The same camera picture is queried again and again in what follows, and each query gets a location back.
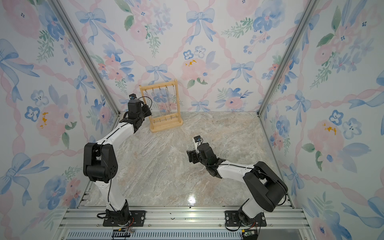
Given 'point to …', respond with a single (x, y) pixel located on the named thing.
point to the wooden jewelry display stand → (164, 122)
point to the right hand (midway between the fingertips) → (193, 148)
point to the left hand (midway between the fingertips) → (147, 105)
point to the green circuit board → (249, 233)
